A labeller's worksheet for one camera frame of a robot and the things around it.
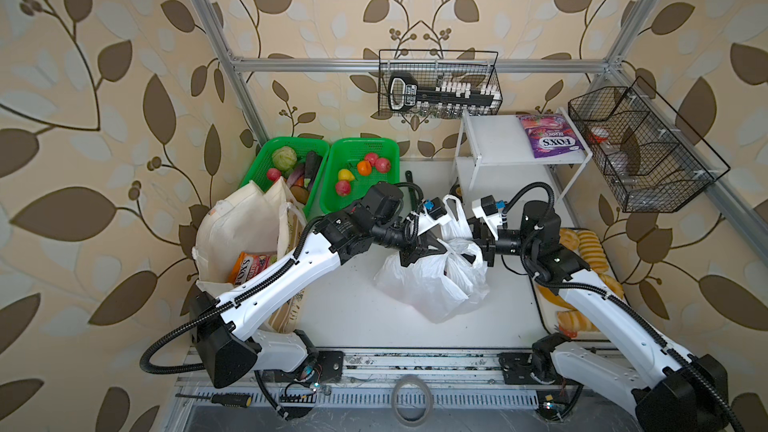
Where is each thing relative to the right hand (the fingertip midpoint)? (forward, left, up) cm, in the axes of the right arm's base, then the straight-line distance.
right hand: (450, 241), depth 68 cm
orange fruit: (+45, +23, -21) cm, 54 cm away
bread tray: (-10, -31, -24) cm, 41 cm away
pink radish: (+44, +57, -22) cm, 76 cm away
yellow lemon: (+42, +31, -22) cm, 57 cm away
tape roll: (-25, +7, -25) cm, 36 cm away
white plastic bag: (-10, +2, -1) cm, 10 cm away
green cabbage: (+48, +53, -18) cm, 74 cm away
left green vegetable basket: (+48, +62, -19) cm, 80 cm away
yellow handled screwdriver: (-26, +54, -24) cm, 64 cm away
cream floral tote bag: (+12, +51, -6) cm, 53 cm away
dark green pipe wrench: (+43, +6, -26) cm, 51 cm away
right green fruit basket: (+48, +27, -23) cm, 60 cm away
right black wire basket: (+16, -51, +8) cm, 54 cm away
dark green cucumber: (+47, +42, -19) cm, 66 cm away
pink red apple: (+45, +16, -20) cm, 52 cm away
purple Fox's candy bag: (+25, -29, +9) cm, 40 cm away
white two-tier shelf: (+20, -13, +7) cm, 25 cm away
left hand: (-3, +2, +3) cm, 5 cm away
